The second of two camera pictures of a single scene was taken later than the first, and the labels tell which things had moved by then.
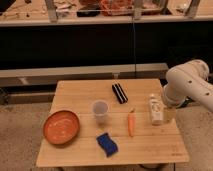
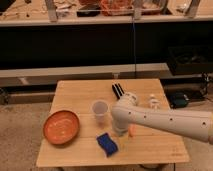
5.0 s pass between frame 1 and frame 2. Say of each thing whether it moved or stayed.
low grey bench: stayed
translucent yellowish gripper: moved
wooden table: stayed
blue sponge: stayed
